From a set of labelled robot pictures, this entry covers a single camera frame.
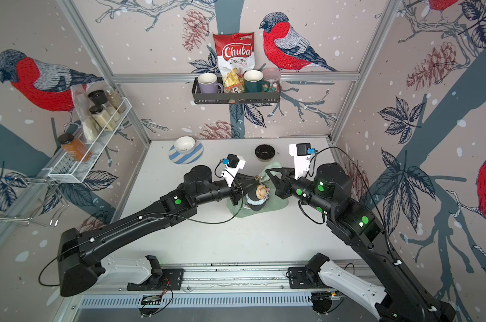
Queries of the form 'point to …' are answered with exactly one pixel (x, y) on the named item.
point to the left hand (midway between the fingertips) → (260, 179)
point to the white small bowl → (184, 144)
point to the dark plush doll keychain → (256, 197)
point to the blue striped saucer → (180, 158)
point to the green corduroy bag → (274, 202)
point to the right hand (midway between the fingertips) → (266, 168)
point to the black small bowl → (264, 153)
